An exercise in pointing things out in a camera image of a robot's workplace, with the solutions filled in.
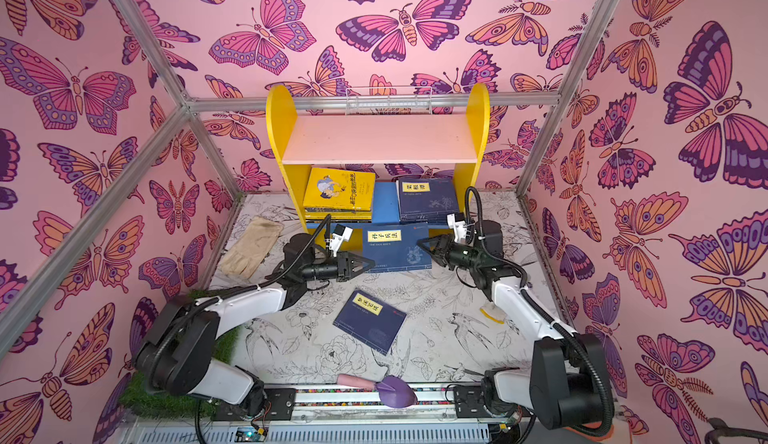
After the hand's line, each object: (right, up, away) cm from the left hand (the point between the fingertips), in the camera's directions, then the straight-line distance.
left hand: (374, 264), depth 77 cm
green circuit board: (-31, -41, -4) cm, 51 cm away
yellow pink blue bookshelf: (-1, +31, +41) cm, 51 cm away
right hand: (+12, +6, +2) cm, 14 cm away
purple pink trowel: (+5, -31, -2) cm, 32 cm away
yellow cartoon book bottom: (-13, +21, +16) cm, 29 cm away
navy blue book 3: (-2, -18, +10) cm, 20 cm away
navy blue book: (+16, +18, +18) cm, 30 cm away
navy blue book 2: (+5, +4, +3) cm, 7 cm away
